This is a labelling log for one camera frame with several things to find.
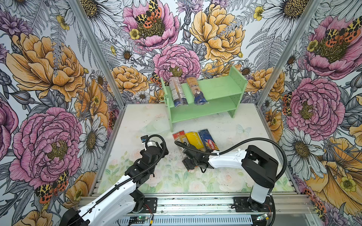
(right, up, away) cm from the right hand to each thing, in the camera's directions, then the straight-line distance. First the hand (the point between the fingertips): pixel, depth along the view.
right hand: (190, 163), depth 89 cm
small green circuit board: (-27, -22, -18) cm, 39 cm away
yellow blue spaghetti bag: (+5, +39, -7) cm, 40 cm away
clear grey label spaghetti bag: (-7, +40, -6) cm, 41 cm away
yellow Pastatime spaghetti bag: (+2, +14, +8) cm, 16 cm away
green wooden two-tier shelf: (+21, +43, +2) cm, 48 cm away
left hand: (-19, +11, -7) cm, 23 cm away
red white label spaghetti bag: (-7, +15, +10) cm, 19 cm away
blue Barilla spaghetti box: (+12, +12, +5) cm, 17 cm away
